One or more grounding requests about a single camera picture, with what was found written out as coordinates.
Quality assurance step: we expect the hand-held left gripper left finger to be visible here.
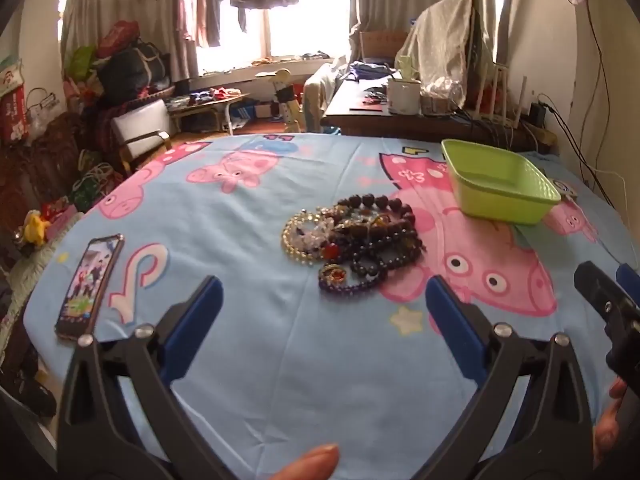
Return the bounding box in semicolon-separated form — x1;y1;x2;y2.
56;275;236;480

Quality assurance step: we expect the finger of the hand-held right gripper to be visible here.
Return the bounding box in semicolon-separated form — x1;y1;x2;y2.
616;263;640;308
574;261;640;331

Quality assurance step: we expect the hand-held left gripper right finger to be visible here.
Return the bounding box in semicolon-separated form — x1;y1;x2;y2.
424;275;596;480

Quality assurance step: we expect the dark maroon bead bracelet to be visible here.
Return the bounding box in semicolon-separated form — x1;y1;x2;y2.
350;237;427;281

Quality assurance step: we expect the purple bead bracelet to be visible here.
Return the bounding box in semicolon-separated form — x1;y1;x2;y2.
318;260;388;297

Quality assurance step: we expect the yellow crystal bead bracelet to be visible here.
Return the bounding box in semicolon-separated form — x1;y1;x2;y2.
281;209;333;263

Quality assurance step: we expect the pile of mixed bead jewelry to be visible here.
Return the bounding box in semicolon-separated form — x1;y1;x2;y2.
281;193;427;297

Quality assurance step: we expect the green plastic basket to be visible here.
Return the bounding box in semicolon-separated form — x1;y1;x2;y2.
441;139;562;225

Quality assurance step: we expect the brown wooden bead bracelet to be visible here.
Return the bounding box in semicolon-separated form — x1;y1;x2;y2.
336;193;418;243

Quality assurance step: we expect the person's right hand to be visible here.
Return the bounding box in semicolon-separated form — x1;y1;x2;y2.
594;379;632;467

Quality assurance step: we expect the person's left hand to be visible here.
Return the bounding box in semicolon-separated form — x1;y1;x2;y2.
271;443;342;480

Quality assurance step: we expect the cartoon printed blue bedsheet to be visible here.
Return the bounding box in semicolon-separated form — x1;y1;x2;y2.
22;132;640;480

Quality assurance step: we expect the smartphone with clear case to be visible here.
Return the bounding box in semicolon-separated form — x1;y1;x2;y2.
54;234;125;343

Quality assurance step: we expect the yellow plush toy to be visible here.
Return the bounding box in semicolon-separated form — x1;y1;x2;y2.
22;209;53;247

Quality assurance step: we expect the white padded chair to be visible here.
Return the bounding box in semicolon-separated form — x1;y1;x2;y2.
110;99;173;176

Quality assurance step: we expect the low wooden table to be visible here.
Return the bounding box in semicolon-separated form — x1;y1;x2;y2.
167;91;251;136

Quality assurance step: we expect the white router with antennas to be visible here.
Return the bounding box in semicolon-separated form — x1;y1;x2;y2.
472;62;531;128

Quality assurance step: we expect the wooden toy stand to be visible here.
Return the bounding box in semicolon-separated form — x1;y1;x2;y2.
255;67;306;135

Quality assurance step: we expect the dark wooden desk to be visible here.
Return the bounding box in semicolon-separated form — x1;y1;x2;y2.
320;77;558;153

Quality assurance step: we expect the clear plastic bag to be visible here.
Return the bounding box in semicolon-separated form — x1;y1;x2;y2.
420;76;468;116

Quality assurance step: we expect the white enamel mug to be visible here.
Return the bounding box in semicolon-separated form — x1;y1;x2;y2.
387;78;422;116

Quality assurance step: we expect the dark duffel bag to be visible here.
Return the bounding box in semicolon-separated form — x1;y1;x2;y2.
97;40;171;96

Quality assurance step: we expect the cream draped cloth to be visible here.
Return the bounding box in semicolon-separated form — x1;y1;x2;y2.
302;62;347;131

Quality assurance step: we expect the blue cloth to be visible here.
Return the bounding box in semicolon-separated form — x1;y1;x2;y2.
347;60;396;81

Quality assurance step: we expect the red printed package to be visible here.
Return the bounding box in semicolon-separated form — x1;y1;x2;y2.
0;57;30;146

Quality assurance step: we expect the green bag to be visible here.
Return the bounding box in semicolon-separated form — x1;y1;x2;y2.
66;46;97;81

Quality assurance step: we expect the grey draped cloth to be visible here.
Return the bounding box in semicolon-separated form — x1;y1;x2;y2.
395;0;481;96

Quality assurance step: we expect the red bag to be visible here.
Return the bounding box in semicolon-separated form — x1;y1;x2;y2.
97;20;141;58

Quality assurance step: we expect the black wall cable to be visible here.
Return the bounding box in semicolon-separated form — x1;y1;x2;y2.
537;0;618;208

